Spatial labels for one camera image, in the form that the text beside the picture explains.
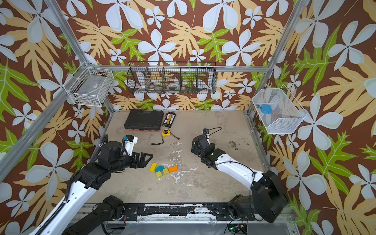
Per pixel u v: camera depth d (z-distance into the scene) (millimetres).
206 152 639
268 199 415
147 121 1078
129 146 636
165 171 862
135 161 615
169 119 1136
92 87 841
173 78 977
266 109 857
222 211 739
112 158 538
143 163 618
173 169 883
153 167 880
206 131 746
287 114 766
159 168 864
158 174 844
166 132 1043
